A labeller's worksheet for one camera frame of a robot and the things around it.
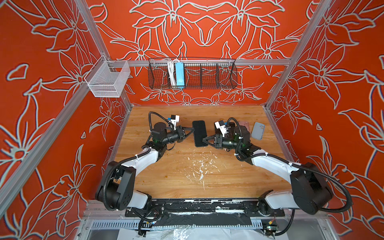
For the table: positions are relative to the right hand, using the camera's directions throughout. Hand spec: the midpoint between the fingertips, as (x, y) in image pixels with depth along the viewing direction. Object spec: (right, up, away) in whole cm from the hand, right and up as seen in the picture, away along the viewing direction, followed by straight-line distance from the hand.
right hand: (202, 142), depth 74 cm
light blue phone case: (+42, +3, +30) cm, 51 cm away
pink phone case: (+35, +8, +34) cm, 49 cm away
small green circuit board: (+32, -40, -5) cm, 52 cm away
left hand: (-4, +6, +3) cm, 8 cm away
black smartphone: (-1, +5, +3) cm, 6 cm away
